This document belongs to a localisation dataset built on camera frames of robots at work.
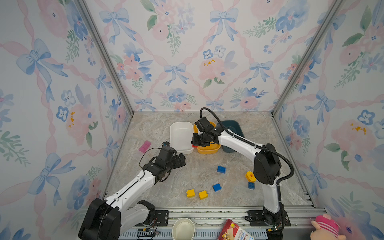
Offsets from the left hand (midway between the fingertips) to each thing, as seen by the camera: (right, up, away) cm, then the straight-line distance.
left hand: (179, 157), depth 85 cm
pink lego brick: (-24, +4, +15) cm, 29 cm away
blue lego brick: (+24, -8, +5) cm, 26 cm away
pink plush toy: (+67, -28, -18) cm, 74 cm away
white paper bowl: (+3, -31, -13) cm, 34 cm away
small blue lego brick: (+40, -15, -2) cm, 42 cm away
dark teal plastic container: (+37, +18, +22) cm, 47 cm away
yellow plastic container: (+20, +3, +13) cm, 24 cm away
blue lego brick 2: (+21, -17, -1) cm, 27 cm away
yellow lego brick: (+6, -18, -5) cm, 20 cm away
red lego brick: (+8, +6, +3) cm, 10 cm away
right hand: (+7, +9, +5) cm, 12 cm away
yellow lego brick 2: (+13, -19, -5) cm, 24 cm away
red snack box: (+25, -30, -17) cm, 43 cm away
